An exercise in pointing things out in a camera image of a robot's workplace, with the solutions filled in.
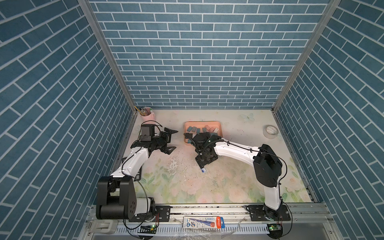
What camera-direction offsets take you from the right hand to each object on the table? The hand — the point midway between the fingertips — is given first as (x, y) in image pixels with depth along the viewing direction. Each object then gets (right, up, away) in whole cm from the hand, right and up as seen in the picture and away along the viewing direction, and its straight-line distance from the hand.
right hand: (204, 162), depth 87 cm
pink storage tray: (-2, +22, +23) cm, 32 cm away
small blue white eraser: (-1, -5, +1) cm, 5 cm away
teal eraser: (-4, +18, +21) cm, 28 cm away
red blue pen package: (-1, -24, -17) cm, 29 cm away
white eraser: (+9, +18, +20) cm, 29 cm away
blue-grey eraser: (-10, +19, +21) cm, 30 cm away
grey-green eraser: (-7, +19, +21) cm, 29 cm away
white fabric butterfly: (+34, +27, +29) cm, 52 cm away
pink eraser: (+3, +20, +22) cm, 29 cm away
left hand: (-14, +16, -4) cm, 21 cm away
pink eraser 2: (+6, +18, +20) cm, 28 cm away
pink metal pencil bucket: (-39, +29, +14) cm, 51 cm away
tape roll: (+49, +17, +20) cm, 56 cm away
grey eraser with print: (+1, +18, +21) cm, 27 cm away
